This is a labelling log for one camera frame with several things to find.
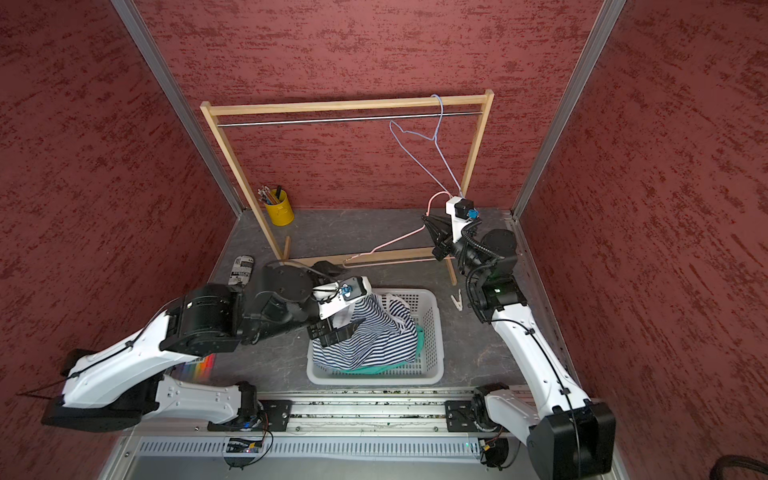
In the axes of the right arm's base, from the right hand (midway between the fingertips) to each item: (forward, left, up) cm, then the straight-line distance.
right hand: (422, 221), depth 68 cm
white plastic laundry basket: (-24, -2, -36) cm, 43 cm away
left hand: (-19, +16, -1) cm, 25 cm away
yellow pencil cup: (+34, +50, -25) cm, 66 cm away
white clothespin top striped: (-3, -14, -36) cm, 39 cm away
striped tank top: (-19, +12, -25) cm, 34 cm away
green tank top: (-24, +14, -33) cm, 43 cm away
